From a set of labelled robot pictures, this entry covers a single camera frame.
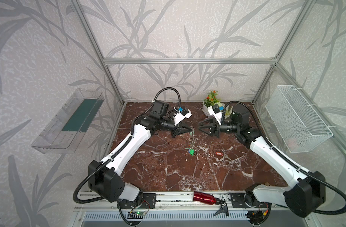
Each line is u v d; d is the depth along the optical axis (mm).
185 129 679
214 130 604
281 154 461
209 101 1003
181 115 612
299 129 620
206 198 722
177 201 752
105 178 394
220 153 914
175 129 627
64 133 631
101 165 405
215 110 597
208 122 667
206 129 639
